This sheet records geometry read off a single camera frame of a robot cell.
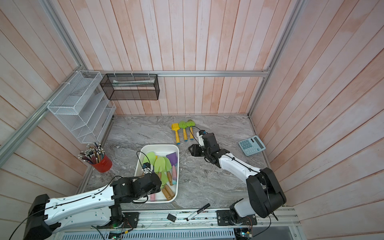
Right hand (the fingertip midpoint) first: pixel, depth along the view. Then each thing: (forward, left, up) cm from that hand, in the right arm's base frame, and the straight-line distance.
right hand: (191, 147), depth 88 cm
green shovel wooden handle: (-26, +13, -9) cm, 30 cm away
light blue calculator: (+9, -41, -10) cm, 43 cm away
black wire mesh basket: (+42, +44, +15) cm, 62 cm away
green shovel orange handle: (+27, +1, -9) cm, 29 cm away
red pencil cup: (-11, +51, -3) cm, 52 cm away
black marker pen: (-32, -5, -11) cm, 34 cm away
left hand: (-22, +16, -2) cm, 28 cm away
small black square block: (-35, +10, -11) cm, 38 cm away
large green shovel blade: (-4, +26, -8) cm, 28 cm away
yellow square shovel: (+24, +13, -9) cm, 29 cm away
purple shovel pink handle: (-3, +12, -8) cm, 15 cm away
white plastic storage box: (+3, +22, -9) cm, 24 cm away
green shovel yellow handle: (+26, +7, -8) cm, 28 cm away
